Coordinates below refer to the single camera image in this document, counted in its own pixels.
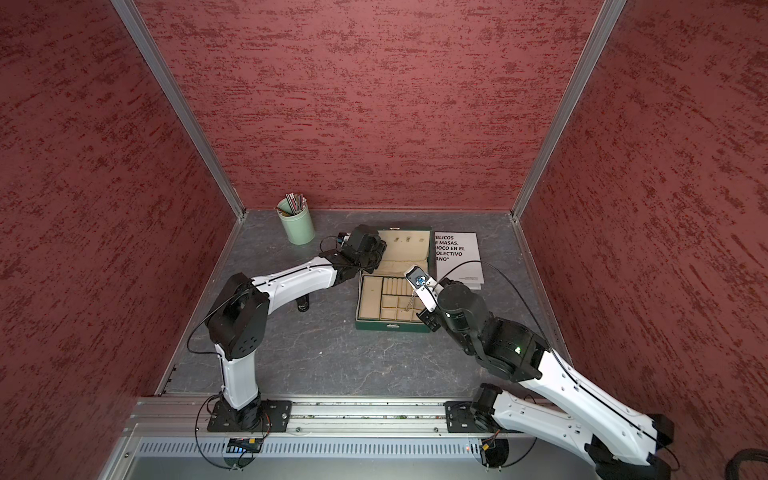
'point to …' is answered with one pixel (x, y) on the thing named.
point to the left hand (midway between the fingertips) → (386, 249)
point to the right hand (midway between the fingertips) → (424, 289)
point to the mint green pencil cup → (298, 226)
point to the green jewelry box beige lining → (384, 298)
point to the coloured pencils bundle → (296, 202)
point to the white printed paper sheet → (458, 258)
